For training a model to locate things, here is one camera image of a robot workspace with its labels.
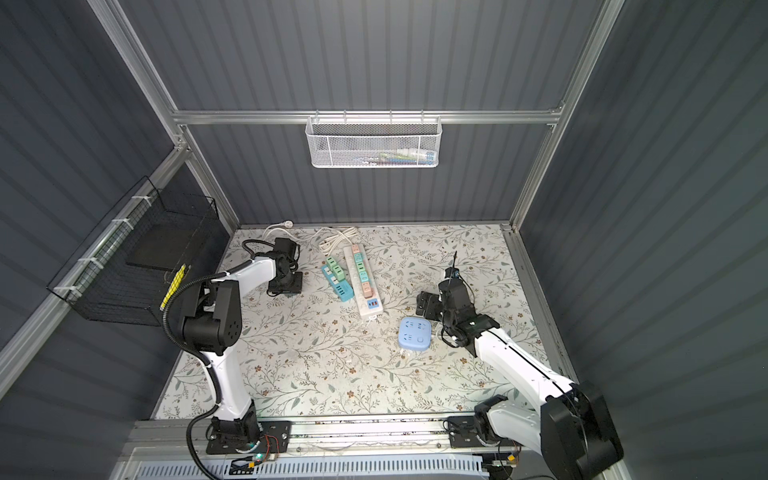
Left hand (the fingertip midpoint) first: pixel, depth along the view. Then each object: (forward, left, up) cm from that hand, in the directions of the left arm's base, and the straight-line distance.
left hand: (290, 287), depth 101 cm
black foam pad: (-5, +24, +28) cm, 38 cm away
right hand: (-14, -46, +10) cm, 49 cm away
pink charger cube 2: (-6, -27, +6) cm, 28 cm away
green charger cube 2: (+6, -14, +6) cm, 16 cm away
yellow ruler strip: (-15, +18, +26) cm, 35 cm away
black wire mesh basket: (-13, +31, +26) cm, 43 cm away
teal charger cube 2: (-1, -26, +6) cm, 26 cm away
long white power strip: (-10, -26, +2) cm, 28 cm away
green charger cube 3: (+2, -17, +6) cm, 18 cm away
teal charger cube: (+7, -24, +6) cm, 25 cm away
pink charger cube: (+12, -22, +6) cm, 26 cm away
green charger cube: (+3, -24, +6) cm, 25 cm away
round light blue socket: (-20, -41, +1) cm, 45 cm away
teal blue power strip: (-2, -18, +2) cm, 18 cm away
